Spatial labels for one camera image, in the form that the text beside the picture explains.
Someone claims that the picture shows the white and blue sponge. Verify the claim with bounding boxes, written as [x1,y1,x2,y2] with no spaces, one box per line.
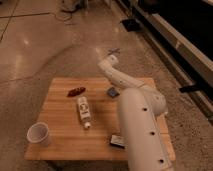
[107,87,120,98]

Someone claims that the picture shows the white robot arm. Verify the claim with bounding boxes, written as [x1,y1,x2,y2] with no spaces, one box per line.
[98,55,174,171]

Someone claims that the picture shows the white lying bottle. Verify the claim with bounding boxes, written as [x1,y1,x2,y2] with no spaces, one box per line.
[77,96,91,129]

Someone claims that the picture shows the wooden table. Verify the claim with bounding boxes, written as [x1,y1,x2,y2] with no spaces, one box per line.
[24,77,177,171]

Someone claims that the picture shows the small black white box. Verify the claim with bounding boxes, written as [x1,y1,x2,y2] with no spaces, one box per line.
[110,135,125,148]

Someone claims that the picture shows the black floor plate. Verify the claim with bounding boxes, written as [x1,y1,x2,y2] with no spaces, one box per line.
[121,19,140,32]

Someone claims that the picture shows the white plastic cup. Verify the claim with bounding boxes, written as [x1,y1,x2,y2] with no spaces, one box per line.
[27,122,51,147]

